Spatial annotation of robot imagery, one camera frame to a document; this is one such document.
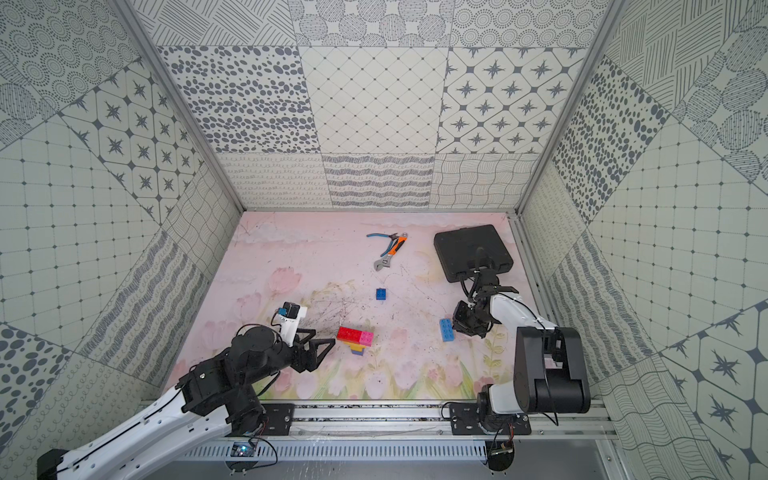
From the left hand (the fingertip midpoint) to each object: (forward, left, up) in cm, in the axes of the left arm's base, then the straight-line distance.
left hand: (329, 342), depth 70 cm
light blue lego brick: (+11, -31, -15) cm, 36 cm away
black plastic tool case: (+42, -38, -17) cm, 59 cm away
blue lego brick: (+4, -4, -16) cm, 17 cm away
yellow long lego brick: (+3, -5, -11) cm, 12 cm away
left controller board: (-20, +22, -18) cm, 34 cm away
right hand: (+10, -34, -15) cm, 38 cm away
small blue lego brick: (+22, -11, -15) cm, 28 cm away
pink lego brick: (+3, -8, -6) cm, 10 cm away
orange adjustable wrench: (+40, -14, -15) cm, 44 cm away
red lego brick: (+4, -3, -4) cm, 7 cm away
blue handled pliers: (+48, -14, -16) cm, 52 cm away
